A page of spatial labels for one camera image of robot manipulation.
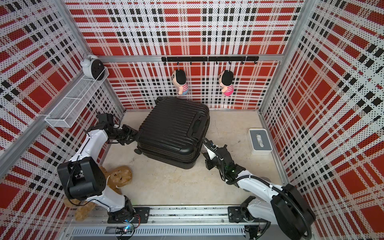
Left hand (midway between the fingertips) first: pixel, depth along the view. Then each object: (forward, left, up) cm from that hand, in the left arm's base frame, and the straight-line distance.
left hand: (140, 133), depth 87 cm
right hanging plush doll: (+31, -52, +13) cm, 62 cm away
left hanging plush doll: (+28, -23, +18) cm, 40 cm away
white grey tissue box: (+1, -75, -12) cm, 75 cm away
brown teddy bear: (-24, +8, -7) cm, 26 cm away
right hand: (-10, -40, -6) cm, 42 cm away
